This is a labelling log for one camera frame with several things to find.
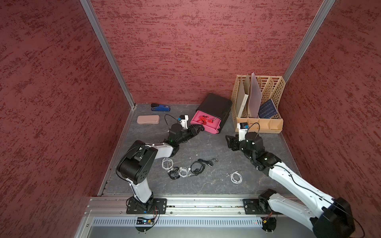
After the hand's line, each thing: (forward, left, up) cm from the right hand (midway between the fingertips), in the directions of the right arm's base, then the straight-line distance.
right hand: (230, 138), depth 81 cm
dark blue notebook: (+26, -33, -6) cm, 42 cm away
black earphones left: (-14, +32, -15) cm, 38 cm away
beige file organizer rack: (+38, -35, +5) cm, 52 cm away
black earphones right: (-7, +15, -17) cm, 24 cm away
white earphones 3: (-16, -3, -18) cm, 24 cm away
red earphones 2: (+15, +9, -3) cm, 18 cm away
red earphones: (+16, +14, -2) cm, 21 cm away
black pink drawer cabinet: (+22, +8, 0) cm, 23 cm away
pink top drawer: (+14, +10, -4) cm, 17 cm away
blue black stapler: (+38, +49, -12) cm, 64 cm away
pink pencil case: (+26, +55, -13) cm, 62 cm away
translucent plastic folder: (+34, -24, -2) cm, 41 cm away
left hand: (+8, +15, -1) cm, 17 cm away
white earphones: (-11, +36, -15) cm, 40 cm away
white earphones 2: (-13, +27, -16) cm, 34 cm away
